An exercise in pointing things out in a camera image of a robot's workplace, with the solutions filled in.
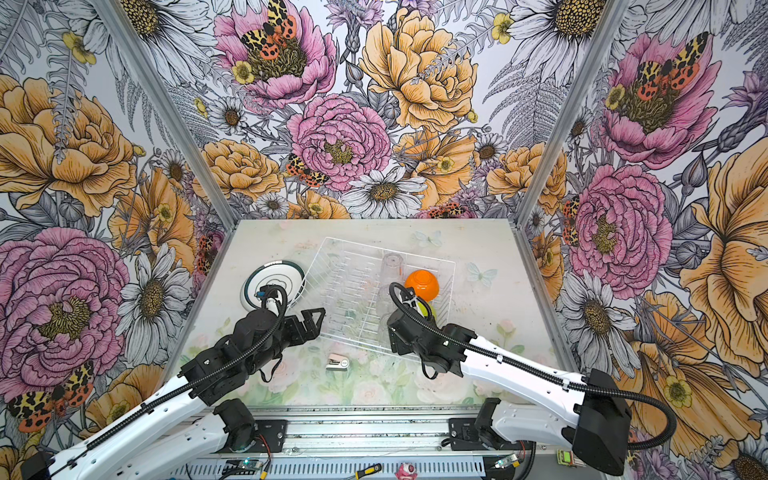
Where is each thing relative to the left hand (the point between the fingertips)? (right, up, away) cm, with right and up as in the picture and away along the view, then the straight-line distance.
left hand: (310, 323), depth 76 cm
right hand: (+24, -4, +3) cm, 25 cm away
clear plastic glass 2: (+18, +3, +12) cm, 22 cm away
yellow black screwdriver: (+13, -32, -7) cm, 36 cm away
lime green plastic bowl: (+27, +5, -9) cm, 29 cm away
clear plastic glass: (+20, +11, +21) cm, 31 cm away
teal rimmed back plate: (-20, +10, +27) cm, 35 cm away
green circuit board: (-15, -32, -5) cm, 36 cm away
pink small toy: (+23, -29, -10) cm, 39 cm away
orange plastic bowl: (+31, +7, +21) cm, 38 cm away
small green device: (+60, -29, -6) cm, 67 cm away
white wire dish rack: (+7, +7, +27) cm, 28 cm away
